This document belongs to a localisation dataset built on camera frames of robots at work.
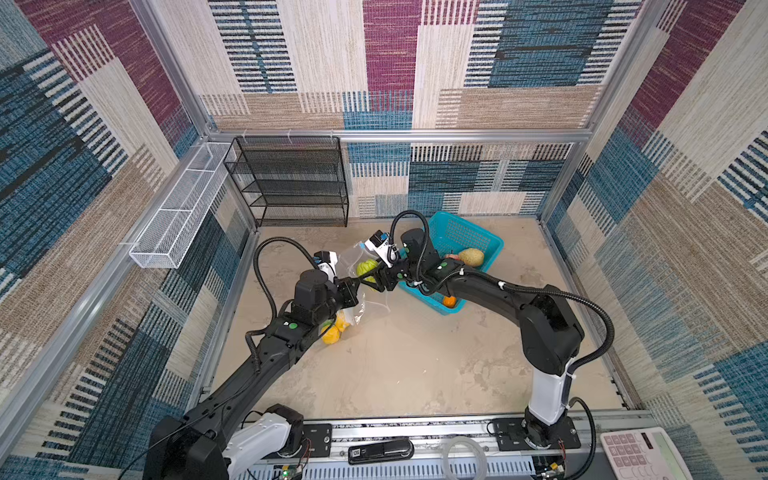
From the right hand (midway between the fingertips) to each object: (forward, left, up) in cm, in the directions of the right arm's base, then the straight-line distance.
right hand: (367, 275), depth 83 cm
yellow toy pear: (-11, +11, -14) cm, 21 cm away
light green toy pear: (-1, 0, +5) cm, 5 cm away
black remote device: (-39, -3, -12) cm, 41 cm away
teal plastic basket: (+24, -32, -16) cm, 43 cm away
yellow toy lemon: (-9, +8, -12) cm, 17 cm away
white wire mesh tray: (+17, +60, +3) cm, 63 cm away
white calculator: (-41, -63, -16) cm, 77 cm away
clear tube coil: (-38, -21, -13) cm, 45 cm away
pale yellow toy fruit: (+14, -34, -12) cm, 39 cm away
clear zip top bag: (0, +5, +3) cm, 6 cm away
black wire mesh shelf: (+42, +28, 0) cm, 51 cm away
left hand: (-3, +1, +4) cm, 6 cm away
